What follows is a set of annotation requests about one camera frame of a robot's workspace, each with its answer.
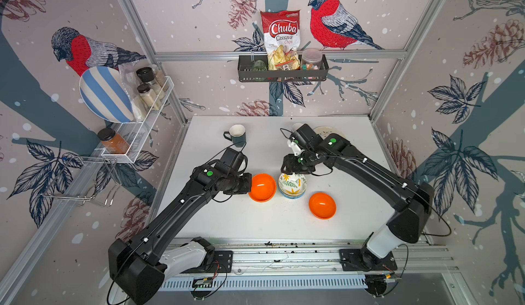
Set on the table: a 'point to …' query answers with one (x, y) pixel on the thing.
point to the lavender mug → (296, 126)
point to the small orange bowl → (262, 187)
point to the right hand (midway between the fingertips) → (286, 168)
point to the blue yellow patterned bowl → (293, 196)
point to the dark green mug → (238, 135)
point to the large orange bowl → (322, 206)
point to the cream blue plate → (325, 131)
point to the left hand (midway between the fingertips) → (254, 182)
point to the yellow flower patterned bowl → (292, 184)
